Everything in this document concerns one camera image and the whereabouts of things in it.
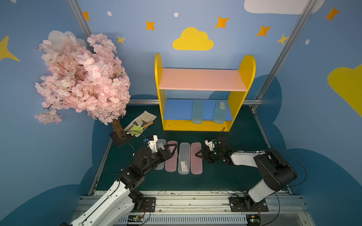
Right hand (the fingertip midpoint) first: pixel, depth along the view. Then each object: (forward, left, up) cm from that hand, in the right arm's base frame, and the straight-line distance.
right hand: (199, 154), depth 90 cm
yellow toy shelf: (+24, +16, +11) cm, 31 cm away
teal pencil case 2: (+28, -14, +11) cm, 33 cm away
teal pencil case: (+27, +2, +12) cm, 30 cm away
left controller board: (-36, +33, -4) cm, 49 cm away
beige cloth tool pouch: (+29, +44, -2) cm, 53 cm away
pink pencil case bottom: (-5, +2, -2) cm, 5 cm away
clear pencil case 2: (-2, +10, -2) cm, 10 cm away
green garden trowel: (+19, +46, -2) cm, 50 cm away
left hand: (-5, +15, +19) cm, 25 cm away
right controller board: (-32, -28, -6) cm, 44 cm away
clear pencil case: (+8, +27, -2) cm, 28 cm away
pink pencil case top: (-7, +18, -2) cm, 19 cm away
